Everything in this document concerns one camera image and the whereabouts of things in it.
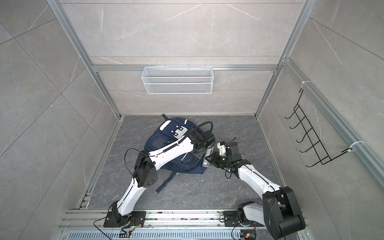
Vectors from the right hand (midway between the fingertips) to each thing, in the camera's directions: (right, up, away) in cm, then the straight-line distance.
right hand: (206, 157), depth 85 cm
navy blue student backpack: (-30, +13, +14) cm, 35 cm away
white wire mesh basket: (-19, +50, +15) cm, 55 cm away
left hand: (-6, +5, +3) cm, 8 cm away
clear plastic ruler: (+2, +3, 0) cm, 4 cm away
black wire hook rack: (+46, +10, -22) cm, 52 cm away
